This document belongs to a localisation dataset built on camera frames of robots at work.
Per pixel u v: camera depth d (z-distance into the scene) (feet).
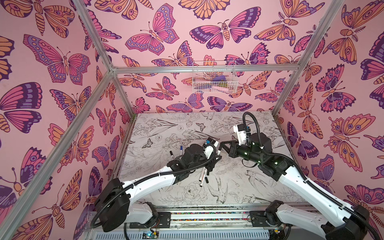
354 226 1.21
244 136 2.06
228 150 2.20
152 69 5.52
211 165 2.21
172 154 3.17
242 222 2.40
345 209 1.29
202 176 2.87
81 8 2.26
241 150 2.05
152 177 1.62
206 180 2.84
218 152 2.35
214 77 3.14
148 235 2.36
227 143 2.29
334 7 2.26
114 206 1.33
